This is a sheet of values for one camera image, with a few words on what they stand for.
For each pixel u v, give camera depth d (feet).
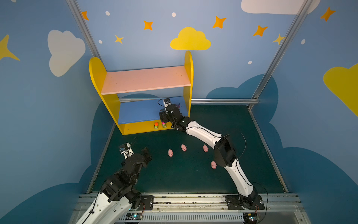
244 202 2.15
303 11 2.32
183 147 3.12
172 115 2.32
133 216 2.31
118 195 1.57
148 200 2.47
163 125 3.43
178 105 3.14
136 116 2.81
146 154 2.18
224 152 1.89
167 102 2.63
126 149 1.97
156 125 3.42
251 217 2.33
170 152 3.05
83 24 2.45
